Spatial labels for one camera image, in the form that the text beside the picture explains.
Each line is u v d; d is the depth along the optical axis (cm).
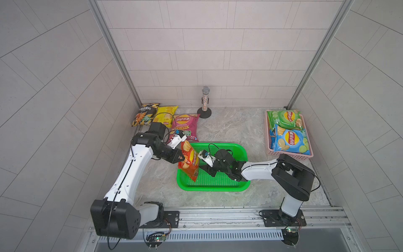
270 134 97
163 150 61
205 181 83
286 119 95
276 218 66
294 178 46
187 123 97
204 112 108
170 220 71
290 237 68
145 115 104
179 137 67
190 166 72
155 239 65
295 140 84
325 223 71
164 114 105
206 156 72
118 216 37
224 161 65
